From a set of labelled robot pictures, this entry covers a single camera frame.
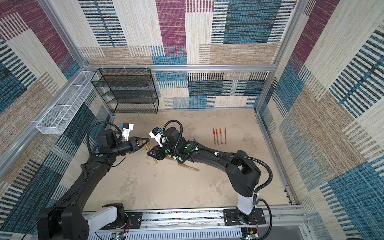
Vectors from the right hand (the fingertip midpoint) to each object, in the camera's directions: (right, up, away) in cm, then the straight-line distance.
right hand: (150, 155), depth 76 cm
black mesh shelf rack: (-26, +40, +33) cm, 58 cm away
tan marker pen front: (+16, -9, +15) cm, 24 cm away
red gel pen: (+36, +9, +30) cm, 48 cm away
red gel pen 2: (+38, +9, +30) cm, 49 cm away
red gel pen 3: (+41, +9, +30) cm, 51 cm away
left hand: (-1, +8, 0) cm, 8 cm away
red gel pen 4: (+44, +8, +29) cm, 53 cm away
